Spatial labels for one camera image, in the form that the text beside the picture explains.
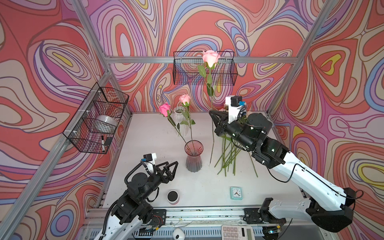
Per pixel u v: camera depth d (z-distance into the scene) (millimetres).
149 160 616
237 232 683
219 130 524
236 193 793
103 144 719
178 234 670
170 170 627
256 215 736
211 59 490
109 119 734
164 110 638
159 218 723
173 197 753
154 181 601
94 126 716
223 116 515
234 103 469
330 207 389
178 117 904
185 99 699
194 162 914
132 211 509
